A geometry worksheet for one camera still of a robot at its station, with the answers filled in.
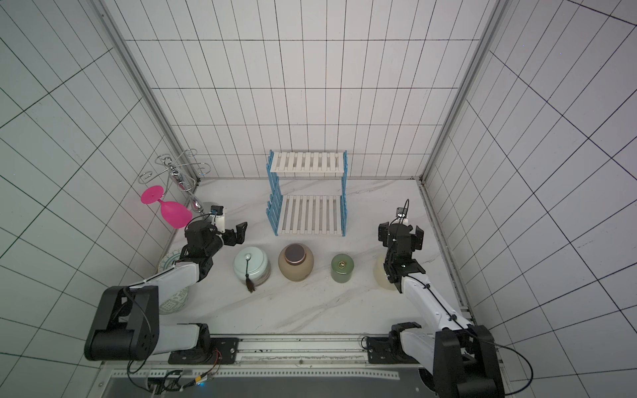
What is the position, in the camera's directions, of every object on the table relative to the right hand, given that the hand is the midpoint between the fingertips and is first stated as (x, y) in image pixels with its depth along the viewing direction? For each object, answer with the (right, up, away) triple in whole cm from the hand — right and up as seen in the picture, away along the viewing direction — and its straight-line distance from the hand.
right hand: (394, 222), depth 85 cm
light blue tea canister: (-49, -13, -4) cm, 51 cm away
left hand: (-59, -2, +6) cm, 59 cm away
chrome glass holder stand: (-76, +15, +2) cm, 78 cm away
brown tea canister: (-34, -12, -7) cm, 37 cm away
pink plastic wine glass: (-79, +3, +2) cm, 79 cm away
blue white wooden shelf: (-32, +11, +28) cm, 44 cm away
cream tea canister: (-4, -20, +2) cm, 21 cm away
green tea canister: (-19, -15, -4) cm, 24 cm away
